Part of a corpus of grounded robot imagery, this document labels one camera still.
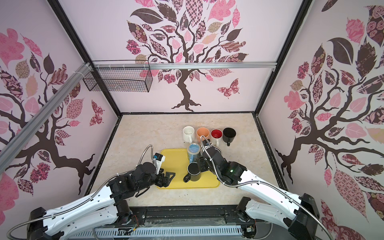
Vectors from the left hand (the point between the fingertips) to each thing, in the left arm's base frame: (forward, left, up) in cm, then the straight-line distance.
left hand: (169, 175), depth 75 cm
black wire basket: (+58, +26, +22) cm, 67 cm away
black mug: (+28, -36, -2) cm, 45 cm away
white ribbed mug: (+32, -9, -8) cm, 34 cm away
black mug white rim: (+2, -13, -3) cm, 13 cm away
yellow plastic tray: (+15, -1, -14) cm, 20 cm away
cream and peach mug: (+32, -19, -4) cm, 37 cm away
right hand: (+8, -16, +6) cm, 18 cm away
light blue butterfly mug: (+14, -12, -1) cm, 19 cm away
